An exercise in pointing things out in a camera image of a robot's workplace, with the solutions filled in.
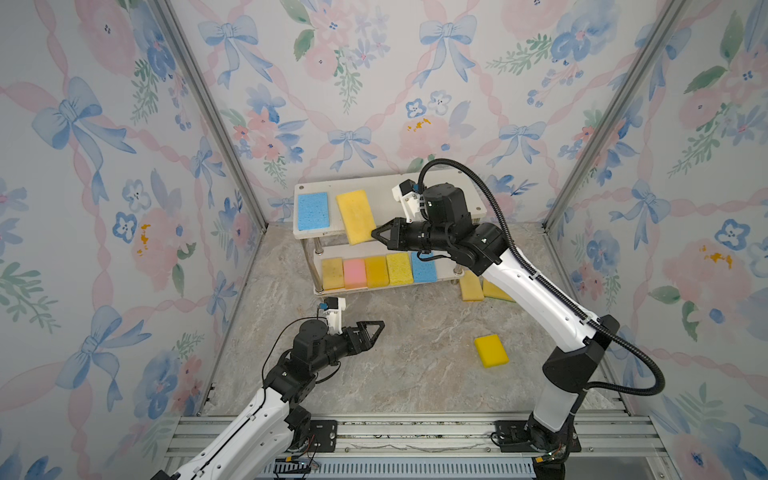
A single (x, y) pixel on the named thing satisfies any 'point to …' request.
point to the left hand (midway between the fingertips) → (376, 326)
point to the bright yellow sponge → (491, 350)
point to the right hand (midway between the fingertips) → (371, 232)
